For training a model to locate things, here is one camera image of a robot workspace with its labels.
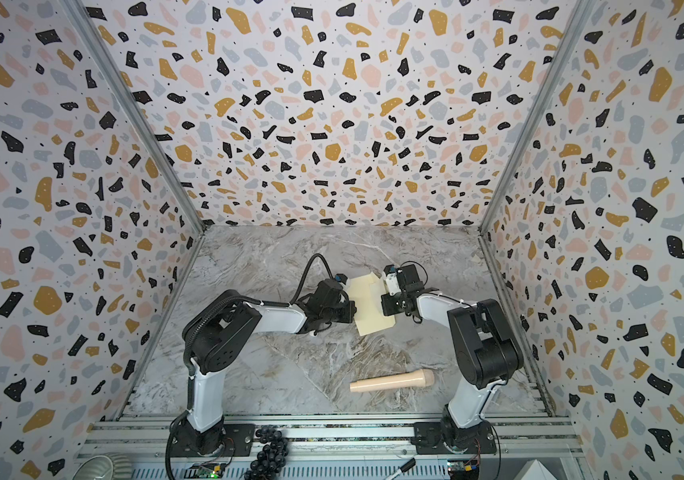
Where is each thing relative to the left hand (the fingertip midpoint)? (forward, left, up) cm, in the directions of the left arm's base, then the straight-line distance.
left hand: (361, 305), depth 95 cm
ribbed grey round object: (-41, +60, -1) cm, 73 cm away
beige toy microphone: (-23, -10, -2) cm, 25 cm away
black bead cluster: (-40, +21, +2) cm, 45 cm away
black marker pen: (-41, -11, -2) cm, 43 cm away
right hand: (+3, -7, +1) cm, 8 cm away
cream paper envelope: (+7, -2, -2) cm, 8 cm away
